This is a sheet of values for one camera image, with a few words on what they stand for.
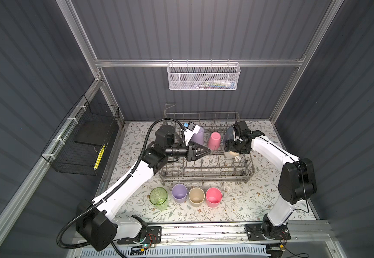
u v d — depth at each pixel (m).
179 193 0.85
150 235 0.73
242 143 0.67
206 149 0.66
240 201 0.84
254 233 0.74
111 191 0.43
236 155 0.89
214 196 0.84
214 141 0.94
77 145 0.73
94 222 0.38
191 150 0.58
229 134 0.92
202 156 0.62
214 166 0.94
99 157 0.69
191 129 0.60
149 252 0.70
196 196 0.84
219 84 0.92
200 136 0.94
